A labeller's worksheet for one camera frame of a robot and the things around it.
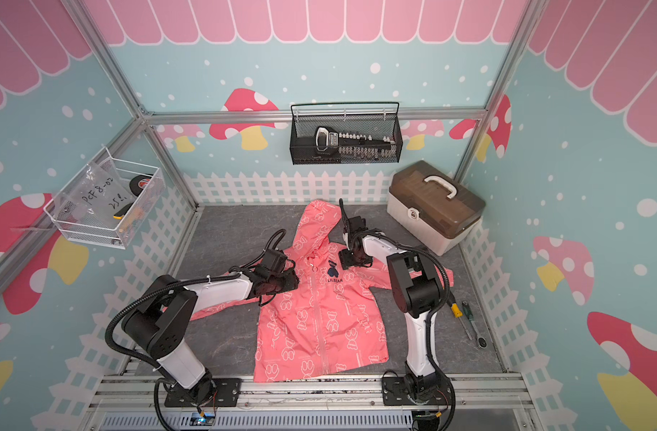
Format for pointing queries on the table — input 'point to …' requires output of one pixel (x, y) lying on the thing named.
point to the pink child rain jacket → (333, 320)
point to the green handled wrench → (481, 340)
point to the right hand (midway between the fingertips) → (351, 261)
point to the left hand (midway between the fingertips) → (293, 285)
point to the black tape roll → (138, 182)
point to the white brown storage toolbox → (431, 208)
